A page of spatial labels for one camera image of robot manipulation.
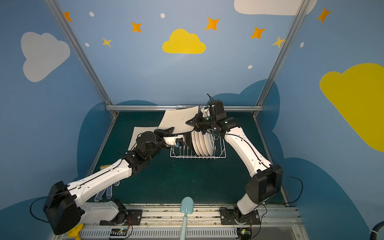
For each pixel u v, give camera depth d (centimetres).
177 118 82
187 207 76
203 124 66
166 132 68
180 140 64
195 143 86
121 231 72
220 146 96
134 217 74
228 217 75
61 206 39
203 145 86
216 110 59
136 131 109
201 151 86
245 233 73
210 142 88
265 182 42
